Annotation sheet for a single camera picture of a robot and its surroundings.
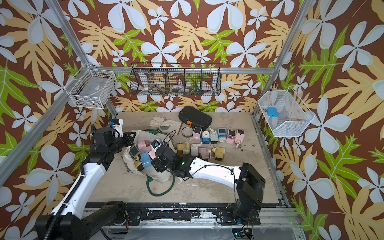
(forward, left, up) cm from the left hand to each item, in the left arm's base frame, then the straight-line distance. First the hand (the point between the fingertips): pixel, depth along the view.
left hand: (135, 131), depth 79 cm
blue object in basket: (+14, -77, +1) cm, 79 cm away
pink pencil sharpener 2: (+9, -62, -18) cm, 65 cm away
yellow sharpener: (+1, -25, -20) cm, 32 cm away
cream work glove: (+23, -10, -24) cm, 34 cm away
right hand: (-11, -12, -7) cm, 18 cm away
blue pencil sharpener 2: (+12, -51, -20) cm, 56 cm away
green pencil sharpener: (+8, -45, -19) cm, 50 cm away
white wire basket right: (+5, -84, +7) cm, 84 cm away
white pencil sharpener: (0, -32, -19) cm, 37 cm away
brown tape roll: (+14, -27, -19) cm, 36 cm away
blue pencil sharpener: (+9, -40, -18) cm, 45 cm away
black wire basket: (+38, -19, +7) cm, 43 cm away
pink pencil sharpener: (+11, -57, -20) cm, 62 cm away
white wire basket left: (+24, +29, +10) cm, 39 cm away
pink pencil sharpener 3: (-2, -38, -20) cm, 43 cm away
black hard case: (+28, -33, -20) cm, 47 cm away
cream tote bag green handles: (-20, -12, -23) cm, 33 cm away
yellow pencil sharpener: (-2, -48, -20) cm, 52 cm away
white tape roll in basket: (+35, -20, +2) cm, 40 cm away
